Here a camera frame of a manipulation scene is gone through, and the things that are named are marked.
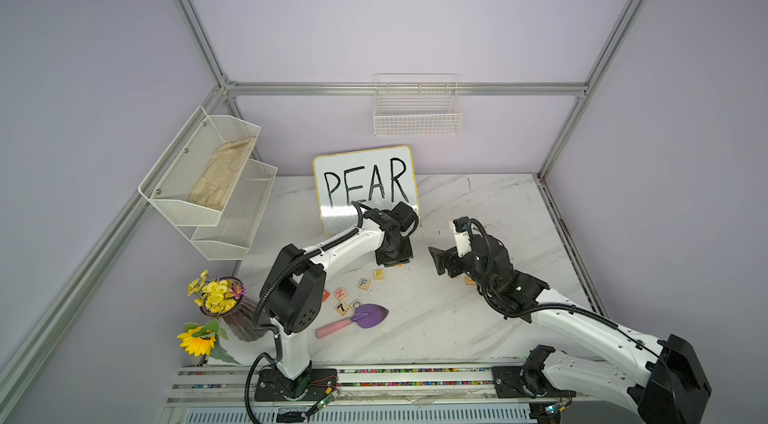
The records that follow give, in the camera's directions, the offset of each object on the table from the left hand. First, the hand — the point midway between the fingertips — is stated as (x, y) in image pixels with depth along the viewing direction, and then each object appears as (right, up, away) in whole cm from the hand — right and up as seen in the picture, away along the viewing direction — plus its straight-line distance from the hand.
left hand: (401, 263), depth 87 cm
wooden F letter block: (-11, -7, +3) cm, 14 cm away
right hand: (+10, +7, -9) cm, 15 cm away
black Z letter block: (-18, -13, -1) cm, 22 cm away
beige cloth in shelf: (-50, +28, -6) cm, 57 cm away
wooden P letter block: (-7, -5, +6) cm, 10 cm away
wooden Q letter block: (+15, 0, -20) cm, 25 cm away
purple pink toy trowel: (-10, -14, -5) cm, 18 cm away
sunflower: (-42, -10, -27) cm, 51 cm away
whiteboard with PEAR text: (-9, +26, +14) cm, 31 cm away
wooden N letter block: (-18, -10, +1) cm, 21 cm away
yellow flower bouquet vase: (-40, -3, -23) cm, 46 cm away
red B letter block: (-23, -10, +1) cm, 25 cm away
